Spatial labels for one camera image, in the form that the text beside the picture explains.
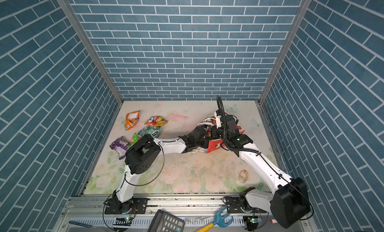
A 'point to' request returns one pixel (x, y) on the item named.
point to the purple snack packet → (121, 146)
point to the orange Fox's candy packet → (157, 121)
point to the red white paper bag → (214, 144)
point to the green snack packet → (154, 131)
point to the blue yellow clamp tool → (218, 221)
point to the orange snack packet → (131, 119)
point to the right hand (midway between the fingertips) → (211, 125)
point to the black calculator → (163, 221)
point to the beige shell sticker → (243, 176)
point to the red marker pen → (273, 221)
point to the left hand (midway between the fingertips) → (209, 139)
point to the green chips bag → (134, 139)
